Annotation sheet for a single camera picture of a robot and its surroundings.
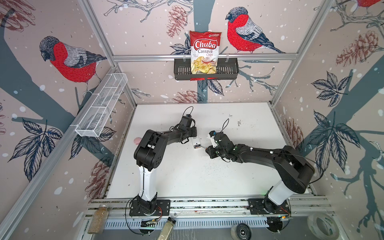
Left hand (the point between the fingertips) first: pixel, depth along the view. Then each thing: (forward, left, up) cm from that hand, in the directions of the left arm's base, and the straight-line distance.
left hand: (195, 130), depth 100 cm
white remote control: (-8, 0, -2) cm, 8 cm away
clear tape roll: (-53, -61, -5) cm, 81 cm away
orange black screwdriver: (-15, -6, +3) cm, 16 cm away
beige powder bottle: (-54, +13, 0) cm, 55 cm away
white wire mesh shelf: (-12, +50, +27) cm, 59 cm away
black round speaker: (-55, -18, +8) cm, 58 cm away
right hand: (-17, -6, 0) cm, 18 cm away
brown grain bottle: (-50, +45, +1) cm, 67 cm away
